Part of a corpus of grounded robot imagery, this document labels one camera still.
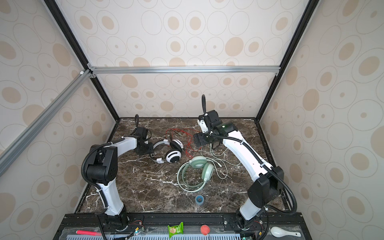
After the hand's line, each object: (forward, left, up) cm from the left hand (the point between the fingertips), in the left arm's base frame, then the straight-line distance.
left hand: (154, 147), depth 100 cm
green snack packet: (-47, -18, +1) cm, 50 cm away
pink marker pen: (-48, +23, -1) cm, 53 cm away
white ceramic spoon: (-47, -67, -1) cm, 82 cm away
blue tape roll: (-33, -30, -2) cm, 44 cm away
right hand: (-6, -31, +19) cm, 37 cm away
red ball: (-46, -32, +3) cm, 57 cm away
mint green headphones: (-14, -29, +7) cm, 33 cm away
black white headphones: (-7, -12, +7) cm, 16 cm away
